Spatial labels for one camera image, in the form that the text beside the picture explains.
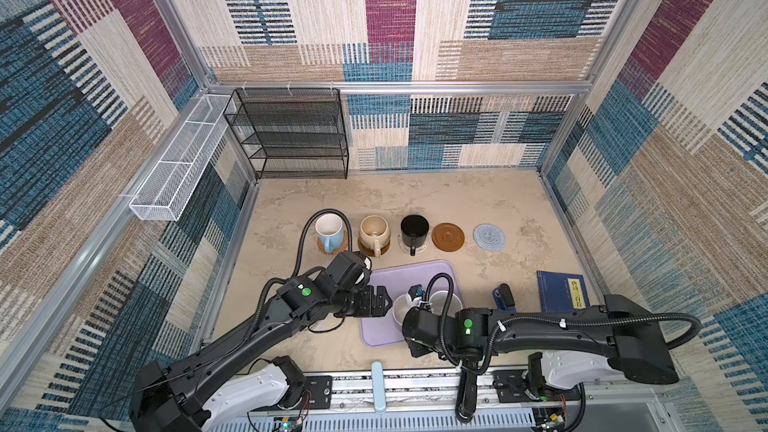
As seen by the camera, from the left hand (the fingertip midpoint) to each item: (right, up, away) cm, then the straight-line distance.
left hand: (380, 305), depth 74 cm
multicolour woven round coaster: (+11, +10, +22) cm, 27 cm away
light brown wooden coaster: (+22, +13, +28) cm, 38 cm away
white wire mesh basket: (-66, +26, +17) cm, 73 cm away
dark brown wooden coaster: (-4, +10, +19) cm, 21 cm away
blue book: (+53, -1, +15) cm, 55 cm away
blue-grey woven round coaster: (+36, +13, +28) cm, 47 cm away
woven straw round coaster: (-13, +10, +25) cm, 30 cm away
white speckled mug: (+16, -3, +11) cm, 20 cm away
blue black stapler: (+34, -2, +11) cm, 36 cm away
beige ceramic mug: (-3, +15, +25) cm, 30 cm away
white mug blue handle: (-15, +16, +18) cm, 28 cm away
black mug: (+10, +16, +18) cm, 27 cm away
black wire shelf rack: (-33, +50, +37) cm, 71 cm away
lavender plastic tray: (+5, +1, +21) cm, 22 cm away
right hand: (+9, -9, +3) cm, 13 cm away
